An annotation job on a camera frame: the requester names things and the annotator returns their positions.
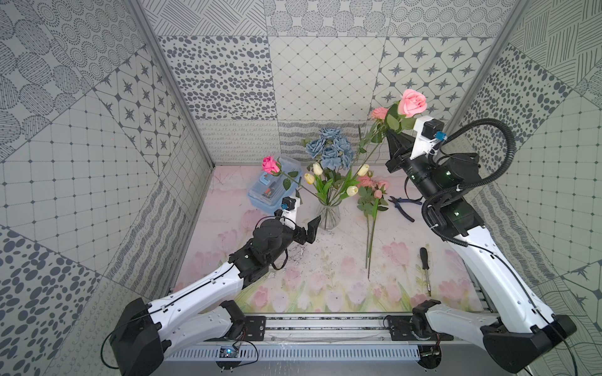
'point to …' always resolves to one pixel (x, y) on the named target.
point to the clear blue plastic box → (268, 192)
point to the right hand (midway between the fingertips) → (387, 132)
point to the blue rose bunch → (335, 151)
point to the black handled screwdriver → (426, 266)
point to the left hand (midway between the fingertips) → (314, 215)
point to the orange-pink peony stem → (371, 194)
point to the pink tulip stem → (374, 216)
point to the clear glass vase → (330, 215)
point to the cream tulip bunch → (331, 191)
